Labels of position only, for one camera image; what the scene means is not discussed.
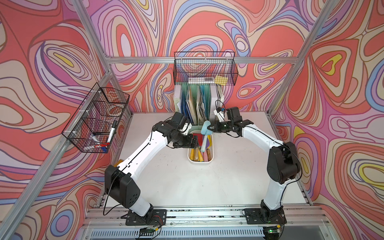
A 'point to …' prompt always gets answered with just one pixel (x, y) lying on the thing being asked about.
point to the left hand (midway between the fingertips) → (194, 144)
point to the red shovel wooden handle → (200, 137)
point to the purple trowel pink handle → (205, 158)
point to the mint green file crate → (197, 102)
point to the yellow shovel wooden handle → (208, 149)
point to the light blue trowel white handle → (205, 131)
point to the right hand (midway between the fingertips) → (208, 131)
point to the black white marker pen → (112, 131)
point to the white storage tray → (195, 155)
